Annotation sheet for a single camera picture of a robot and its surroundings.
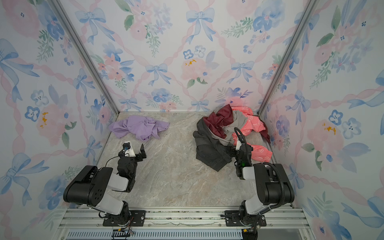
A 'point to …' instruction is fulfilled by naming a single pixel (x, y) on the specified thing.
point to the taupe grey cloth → (239, 119)
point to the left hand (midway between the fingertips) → (135, 144)
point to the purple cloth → (144, 127)
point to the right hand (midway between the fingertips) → (237, 142)
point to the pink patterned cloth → (253, 123)
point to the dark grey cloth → (211, 151)
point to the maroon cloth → (216, 122)
